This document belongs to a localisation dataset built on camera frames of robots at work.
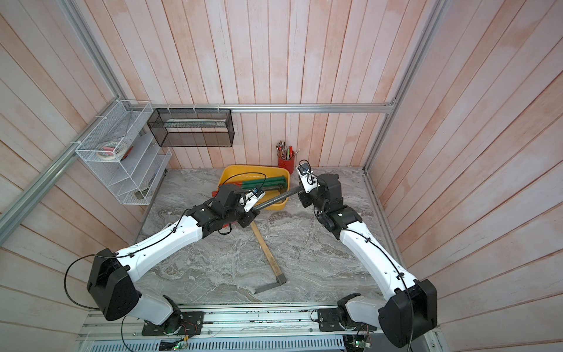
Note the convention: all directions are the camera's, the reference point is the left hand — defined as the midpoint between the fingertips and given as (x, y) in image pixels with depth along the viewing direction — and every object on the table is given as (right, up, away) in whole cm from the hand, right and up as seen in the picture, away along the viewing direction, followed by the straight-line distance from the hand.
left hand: (252, 209), depth 82 cm
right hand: (+19, +11, -4) cm, 23 cm away
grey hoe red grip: (+8, +3, -2) cm, 9 cm away
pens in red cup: (+13, +26, +27) cm, 40 cm away
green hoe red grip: (+3, +12, +28) cm, 31 cm away
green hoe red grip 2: (+3, +11, +28) cm, 30 cm away
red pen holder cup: (+16, +21, +33) cm, 42 cm away
